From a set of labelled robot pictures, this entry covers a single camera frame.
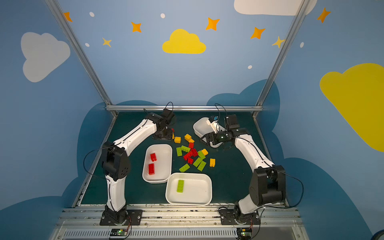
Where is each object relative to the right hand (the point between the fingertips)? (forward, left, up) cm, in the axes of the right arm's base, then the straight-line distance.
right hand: (206, 137), depth 84 cm
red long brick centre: (-3, +11, -17) cm, 21 cm away
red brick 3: (+4, +9, -16) cm, 18 cm away
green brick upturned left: (0, +17, -18) cm, 25 cm away
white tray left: (-11, +26, -17) cm, 33 cm away
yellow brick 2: (+1, 0, -18) cm, 18 cm away
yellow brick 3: (-7, -5, -18) cm, 20 cm away
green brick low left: (-11, +12, -18) cm, 25 cm away
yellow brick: (+8, +19, -16) cm, 26 cm away
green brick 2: (+2, +13, -17) cm, 21 cm away
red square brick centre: (0, +7, -18) cm, 19 cm away
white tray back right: (+22, +2, -19) cm, 29 cm away
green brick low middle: (-6, +4, -19) cm, 21 cm away
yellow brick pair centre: (+11, +12, -17) cm, 23 cm away
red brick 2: (-14, +33, -17) cm, 39 cm away
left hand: (+4, +26, -6) cm, 27 cm away
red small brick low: (-7, +9, -17) cm, 21 cm away
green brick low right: (-9, +2, -19) cm, 21 cm away
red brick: (-6, +33, -15) cm, 37 cm away
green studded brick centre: (-1, +2, -19) cm, 19 cm away
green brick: (-23, +14, -17) cm, 32 cm away
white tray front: (-23, +4, -20) cm, 31 cm away
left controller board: (-46, +41, -18) cm, 64 cm away
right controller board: (-43, -20, -20) cm, 51 cm away
